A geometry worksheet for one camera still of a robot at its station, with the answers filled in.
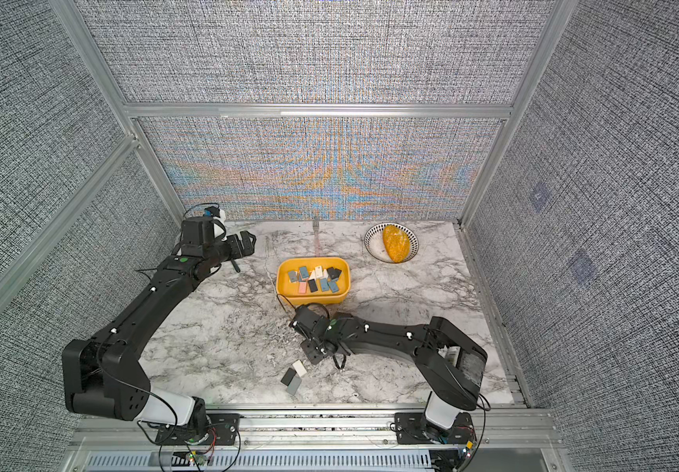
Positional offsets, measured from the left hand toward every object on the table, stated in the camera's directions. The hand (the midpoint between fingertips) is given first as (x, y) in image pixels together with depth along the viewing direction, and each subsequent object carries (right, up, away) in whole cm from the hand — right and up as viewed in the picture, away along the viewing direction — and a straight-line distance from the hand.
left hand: (247, 236), depth 85 cm
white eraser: (+17, -13, +18) cm, 28 cm away
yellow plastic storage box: (+10, -18, +14) cm, 25 cm away
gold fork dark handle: (-10, -11, +21) cm, 25 cm away
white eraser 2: (+19, -12, +18) cm, 29 cm away
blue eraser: (+14, -12, +19) cm, 26 cm away
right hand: (+20, -30, -1) cm, 35 cm away
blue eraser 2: (+22, -16, +15) cm, 31 cm away
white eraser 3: (+15, -38, -1) cm, 41 cm away
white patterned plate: (+40, -1, +27) cm, 48 cm away
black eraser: (+25, -12, +18) cm, 33 cm away
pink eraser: (+14, -17, +15) cm, 27 cm away
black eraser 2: (+13, -39, -3) cm, 41 cm away
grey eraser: (+11, -13, +17) cm, 24 cm away
